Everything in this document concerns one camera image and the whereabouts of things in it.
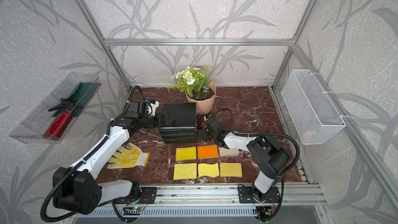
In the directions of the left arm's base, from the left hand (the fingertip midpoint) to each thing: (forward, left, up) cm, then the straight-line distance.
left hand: (169, 119), depth 81 cm
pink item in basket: (-11, -66, +4) cm, 67 cm away
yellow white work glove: (-14, +21, -17) cm, 31 cm away
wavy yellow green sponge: (-21, -23, -16) cm, 35 cm away
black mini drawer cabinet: (-5, -8, -1) cm, 10 cm away
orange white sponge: (-11, -30, -17) cm, 36 cm away
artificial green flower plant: (+18, -13, +11) cm, 25 cm away
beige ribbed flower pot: (+21, -18, -6) cm, 28 cm away
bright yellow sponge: (-12, -8, -16) cm, 21 cm away
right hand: (+1, -18, -14) cm, 23 cm away
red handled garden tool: (-14, +38, +17) cm, 43 cm away
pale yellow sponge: (-20, -34, -17) cm, 43 cm away
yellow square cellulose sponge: (-21, -9, -17) cm, 28 cm away
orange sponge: (-11, -20, -17) cm, 28 cm away
